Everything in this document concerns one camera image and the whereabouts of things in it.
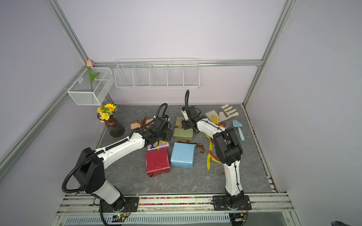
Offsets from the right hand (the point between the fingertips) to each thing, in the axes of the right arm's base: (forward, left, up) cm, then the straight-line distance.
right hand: (185, 121), depth 100 cm
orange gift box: (-1, +34, -2) cm, 34 cm away
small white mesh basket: (-2, +57, +29) cm, 64 cm away
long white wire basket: (+26, +18, +23) cm, 39 cm away
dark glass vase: (-4, +50, -1) cm, 50 cm away
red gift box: (-30, +16, -1) cm, 34 cm away
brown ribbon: (-13, -1, -6) cm, 14 cm away
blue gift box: (-25, +1, -1) cm, 25 cm away
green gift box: (-10, +3, 0) cm, 11 cm away
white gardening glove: (+14, -31, -8) cm, 35 cm away
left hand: (-14, +10, +7) cm, 19 cm away
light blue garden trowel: (+1, -40, -5) cm, 40 cm away
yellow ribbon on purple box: (-23, +12, +13) cm, 29 cm away
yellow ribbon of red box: (+9, -24, -8) cm, 27 cm away
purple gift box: (-25, +14, +12) cm, 31 cm away
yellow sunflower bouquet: (-4, +48, +17) cm, 51 cm away
